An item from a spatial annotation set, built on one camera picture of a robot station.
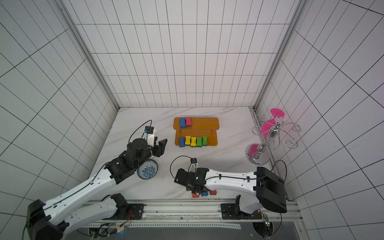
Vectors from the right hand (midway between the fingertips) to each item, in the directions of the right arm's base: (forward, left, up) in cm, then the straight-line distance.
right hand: (189, 185), depth 78 cm
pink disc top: (+34, -47, +23) cm, 62 cm away
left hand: (+16, +16, +17) cm, 28 cm away
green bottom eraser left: (+29, -4, -2) cm, 29 cm away
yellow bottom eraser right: (+28, -1, -2) cm, 28 cm away
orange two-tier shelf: (+32, -5, +11) cm, 34 cm away
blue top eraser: (+33, +6, +13) cm, 36 cm away
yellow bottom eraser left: (+28, +3, -1) cm, 28 cm away
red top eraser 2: (-4, -4, -3) cm, 6 cm away
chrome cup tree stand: (+22, -43, -3) cm, 48 cm away
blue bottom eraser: (+27, +7, -1) cm, 28 cm away
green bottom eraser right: (+29, -8, -1) cm, 31 cm away
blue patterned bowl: (+7, +25, -1) cm, 26 cm away
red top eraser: (+34, +3, +12) cm, 36 cm away
